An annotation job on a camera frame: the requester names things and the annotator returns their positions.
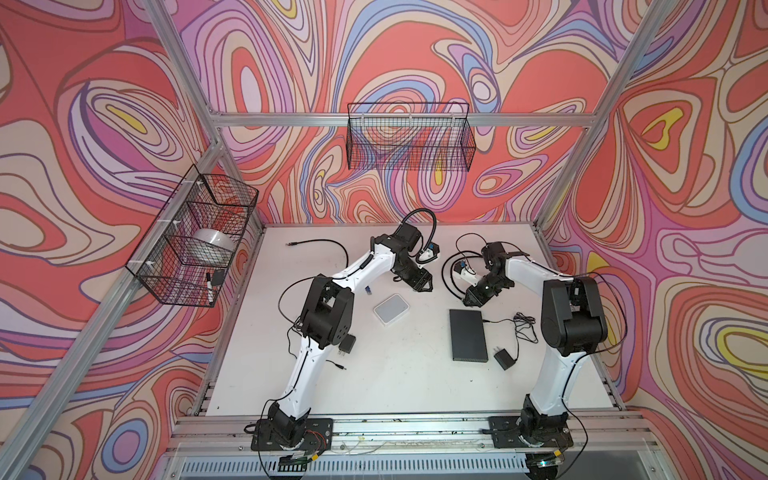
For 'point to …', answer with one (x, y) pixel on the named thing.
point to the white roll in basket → (212, 244)
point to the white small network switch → (391, 309)
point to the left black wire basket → (190, 249)
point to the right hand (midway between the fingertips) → (473, 305)
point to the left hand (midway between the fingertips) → (428, 282)
